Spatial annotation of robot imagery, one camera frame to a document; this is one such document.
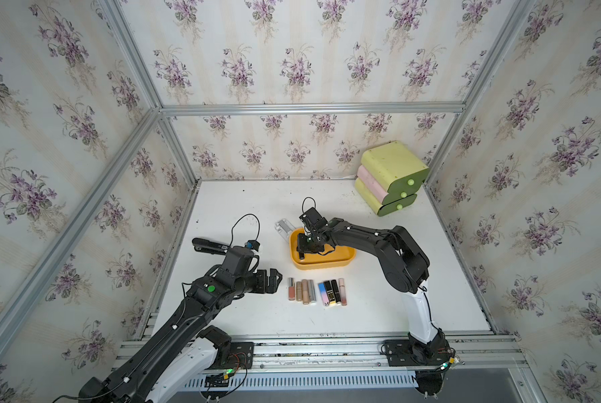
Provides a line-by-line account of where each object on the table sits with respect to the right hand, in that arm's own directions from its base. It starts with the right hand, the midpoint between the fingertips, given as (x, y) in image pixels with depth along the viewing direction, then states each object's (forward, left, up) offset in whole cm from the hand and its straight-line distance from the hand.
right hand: (300, 249), depth 96 cm
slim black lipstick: (-16, -13, 0) cm, 21 cm away
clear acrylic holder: (+9, +7, +1) cm, 12 cm away
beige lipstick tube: (-16, 0, 0) cm, 16 cm away
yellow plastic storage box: (-4, -12, +1) cm, 12 cm away
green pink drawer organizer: (+20, -33, +21) cm, 44 cm away
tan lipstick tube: (-18, -2, 0) cm, 18 cm away
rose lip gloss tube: (-16, +3, 0) cm, 16 cm away
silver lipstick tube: (-17, -4, +1) cm, 17 cm away
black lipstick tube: (-3, -1, +1) cm, 4 cm away
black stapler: (-1, +37, +3) cm, 37 cm away
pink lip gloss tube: (-16, -15, 0) cm, 22 cm away
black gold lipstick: (-17, -11, +1) cm, 20 cm away
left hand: (-17, +8, +12) cm, 22 cm away
